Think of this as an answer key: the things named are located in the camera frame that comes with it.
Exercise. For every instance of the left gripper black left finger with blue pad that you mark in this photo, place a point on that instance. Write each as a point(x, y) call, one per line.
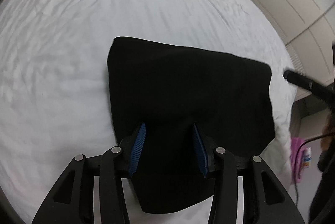
point(70, 200)

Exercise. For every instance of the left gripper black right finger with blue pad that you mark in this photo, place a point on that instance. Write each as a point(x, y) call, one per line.
point(238, 174)

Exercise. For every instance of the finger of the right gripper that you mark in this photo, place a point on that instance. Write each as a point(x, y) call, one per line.
point(316, 89)

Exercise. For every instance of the black pants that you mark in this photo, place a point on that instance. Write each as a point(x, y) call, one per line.
point(179, 104)

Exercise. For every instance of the dark sleeve forearm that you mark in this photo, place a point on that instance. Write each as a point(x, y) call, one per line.
point(322, 206)

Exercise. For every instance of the person's right hand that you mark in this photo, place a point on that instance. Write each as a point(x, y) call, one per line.
point(327, 130)

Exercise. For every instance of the small white bottle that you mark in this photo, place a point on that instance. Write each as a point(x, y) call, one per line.
point(307, 156)

